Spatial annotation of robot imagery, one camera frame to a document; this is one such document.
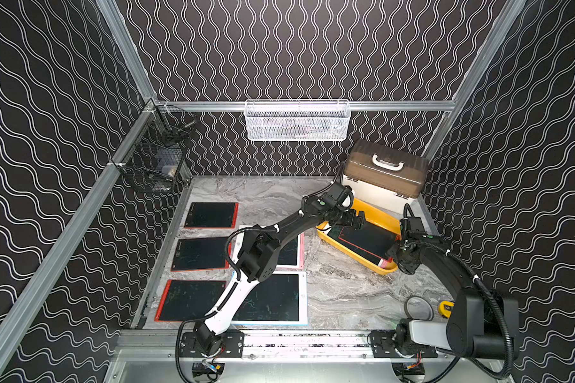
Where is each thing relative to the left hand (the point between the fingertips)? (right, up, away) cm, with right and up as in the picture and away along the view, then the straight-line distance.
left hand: (358, 218), depth 90 cm
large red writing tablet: (-62, -28, -6) cm, 69 cm away
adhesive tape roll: (+14, -29, -8) cm, 33 cm away
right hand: (+14, -14, -2) cm, 20 cm away
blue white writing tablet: (-29, -28, -6) cm, 40 cm away
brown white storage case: (+12, +16, +6) cm, 21 cm away
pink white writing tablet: (-25, -14, +2) cm, 29 cm away
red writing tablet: (+3, -9, +1) cm, 9 cm away
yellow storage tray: (+11, 0, +13) cm, 17 cm away
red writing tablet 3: (-63, -15, +5) cm, 65 cm away
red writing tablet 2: (-60, 0, +17) cm, 63 cm away
